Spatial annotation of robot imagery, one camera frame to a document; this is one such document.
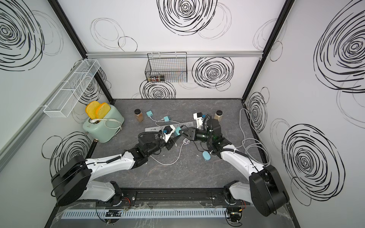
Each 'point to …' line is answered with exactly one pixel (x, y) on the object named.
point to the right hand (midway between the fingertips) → (182, 132)
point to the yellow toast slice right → (102, 109)
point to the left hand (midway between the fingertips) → (178, 132)
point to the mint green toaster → (103, 129)
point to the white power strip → (157, 128)
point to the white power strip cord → (247, 139)
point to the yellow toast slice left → (91, 109)
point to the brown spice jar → (139, 115)
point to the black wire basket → (173, 65)
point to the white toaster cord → (109, 118)
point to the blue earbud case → (206, 156)
